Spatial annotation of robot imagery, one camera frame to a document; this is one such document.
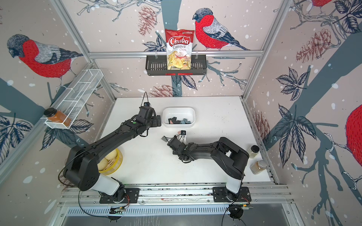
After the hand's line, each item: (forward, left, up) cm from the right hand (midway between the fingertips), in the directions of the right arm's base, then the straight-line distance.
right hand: (177, 147), depth 92 cm
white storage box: (+28, 0, +1) cm, 28 cm away
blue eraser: (+18, -4, +4) cm, 19 cm away
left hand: (+13, +13, +17) cm, 25 cm away
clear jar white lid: (-14, -46, +9) cm, 48 cm away
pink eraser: (+12, 0, 0) cm, 12 cm away
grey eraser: (+6, +10, 0) cm, 12 cm away
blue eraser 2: (+20, -7, +1) cm, 21 cm away
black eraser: (+20, +4, +2) cm, 21 cm away
